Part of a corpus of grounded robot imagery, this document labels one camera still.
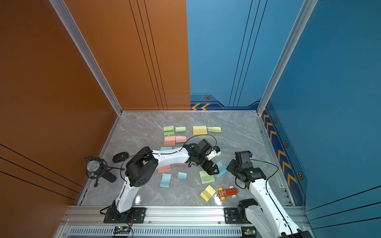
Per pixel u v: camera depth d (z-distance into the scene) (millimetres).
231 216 723
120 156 920
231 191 790
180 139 1044
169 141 1014
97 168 681
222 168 847
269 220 419
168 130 1060
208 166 779
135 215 737
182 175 870
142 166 559
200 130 1087
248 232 710
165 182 836
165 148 994
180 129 1109
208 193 791
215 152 810
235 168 740
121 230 710
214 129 1068
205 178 845
